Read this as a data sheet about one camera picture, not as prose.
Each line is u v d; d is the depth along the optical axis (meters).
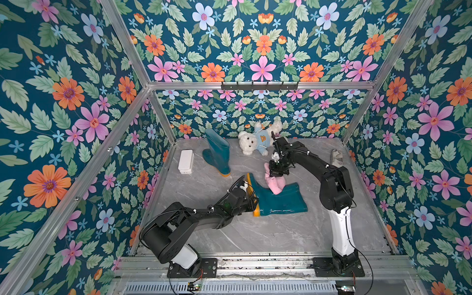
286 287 0.77
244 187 0.82
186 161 1.05
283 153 0.73
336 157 1.08
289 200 0.94
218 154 0.89
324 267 0.73
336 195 0.56
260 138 1.09
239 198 0.69
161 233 0.45
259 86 0.92
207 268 0.74
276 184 0.90
